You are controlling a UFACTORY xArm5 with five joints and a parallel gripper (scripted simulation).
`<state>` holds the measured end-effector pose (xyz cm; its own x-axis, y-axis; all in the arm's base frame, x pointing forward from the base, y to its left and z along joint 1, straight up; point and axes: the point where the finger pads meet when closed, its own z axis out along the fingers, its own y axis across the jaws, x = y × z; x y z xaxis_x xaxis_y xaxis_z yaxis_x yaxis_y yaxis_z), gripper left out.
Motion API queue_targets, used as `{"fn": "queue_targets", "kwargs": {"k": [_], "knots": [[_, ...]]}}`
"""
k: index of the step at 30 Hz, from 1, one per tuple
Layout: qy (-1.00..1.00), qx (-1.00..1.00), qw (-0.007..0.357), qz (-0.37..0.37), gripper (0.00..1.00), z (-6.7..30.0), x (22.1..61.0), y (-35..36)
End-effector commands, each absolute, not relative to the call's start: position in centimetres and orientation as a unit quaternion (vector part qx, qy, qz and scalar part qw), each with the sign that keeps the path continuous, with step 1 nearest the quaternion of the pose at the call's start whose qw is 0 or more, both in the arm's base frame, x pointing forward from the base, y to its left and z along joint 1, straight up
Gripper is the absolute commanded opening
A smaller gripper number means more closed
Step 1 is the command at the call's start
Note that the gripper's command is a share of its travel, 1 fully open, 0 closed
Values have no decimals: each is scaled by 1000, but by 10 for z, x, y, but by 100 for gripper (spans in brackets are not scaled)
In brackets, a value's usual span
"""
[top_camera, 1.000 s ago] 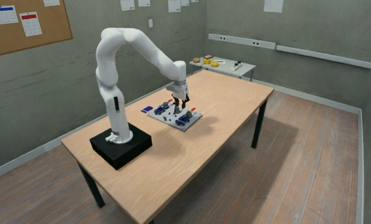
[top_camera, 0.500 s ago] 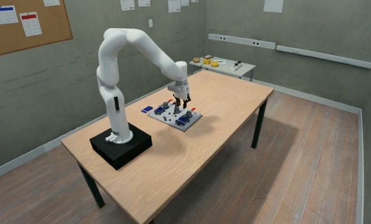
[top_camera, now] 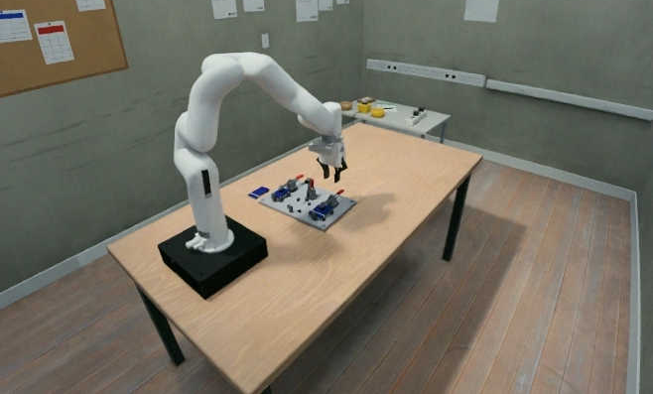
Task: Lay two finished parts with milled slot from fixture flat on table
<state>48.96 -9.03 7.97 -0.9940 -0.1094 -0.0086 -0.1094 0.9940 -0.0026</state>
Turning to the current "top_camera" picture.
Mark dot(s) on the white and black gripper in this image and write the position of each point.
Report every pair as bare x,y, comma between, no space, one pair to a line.
337,159

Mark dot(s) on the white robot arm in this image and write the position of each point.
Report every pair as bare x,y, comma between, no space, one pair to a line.
221,74

